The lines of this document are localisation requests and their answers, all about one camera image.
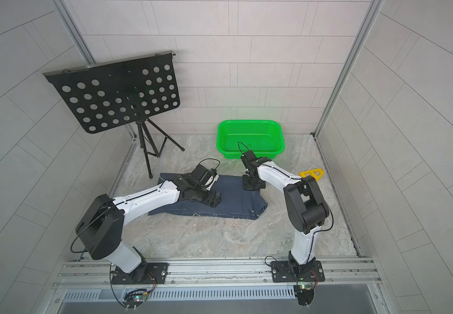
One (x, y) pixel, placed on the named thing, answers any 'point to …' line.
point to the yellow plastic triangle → (316, 173)
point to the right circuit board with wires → (304, 293)
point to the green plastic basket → (264, 137)
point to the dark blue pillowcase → (236, 201)
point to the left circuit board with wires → (134, 297)
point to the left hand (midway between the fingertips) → (218, 197)
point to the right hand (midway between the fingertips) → (249, 186)
